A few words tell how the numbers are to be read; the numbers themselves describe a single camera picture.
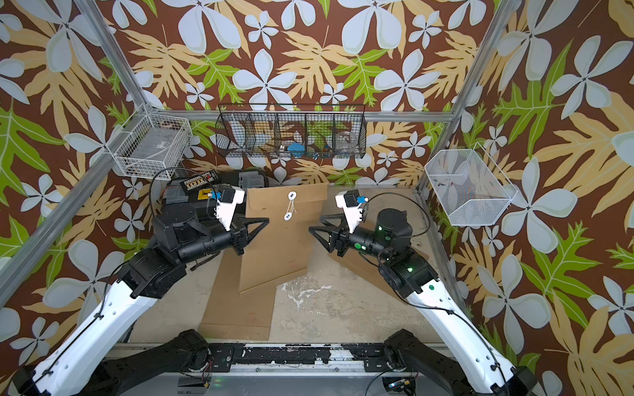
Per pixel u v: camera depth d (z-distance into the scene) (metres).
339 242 0.52
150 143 0.87
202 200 0.93
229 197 0.49
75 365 0.37
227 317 0.84
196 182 0.95
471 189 0.84
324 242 0.56
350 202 0.52
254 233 0.56
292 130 0.97
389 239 0.47
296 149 0.95
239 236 0.50
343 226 0.54
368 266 0.57
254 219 0.56
